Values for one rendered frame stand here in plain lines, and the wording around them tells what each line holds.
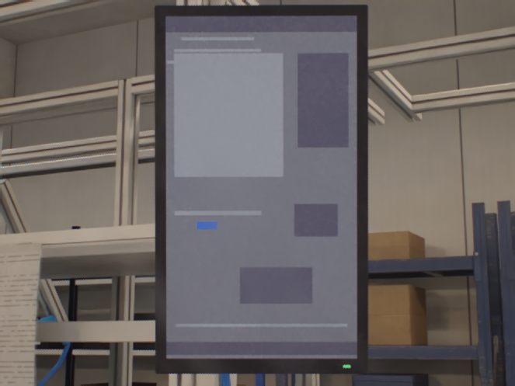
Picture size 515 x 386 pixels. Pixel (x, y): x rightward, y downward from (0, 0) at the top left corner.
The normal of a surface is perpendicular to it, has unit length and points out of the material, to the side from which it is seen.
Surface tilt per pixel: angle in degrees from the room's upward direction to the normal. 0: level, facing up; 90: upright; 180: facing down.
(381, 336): 90
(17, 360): 91
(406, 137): 90
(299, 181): 101
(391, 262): 90
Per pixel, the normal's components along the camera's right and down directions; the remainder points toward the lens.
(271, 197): -0.01, 0.01
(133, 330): -0.43, -0.17
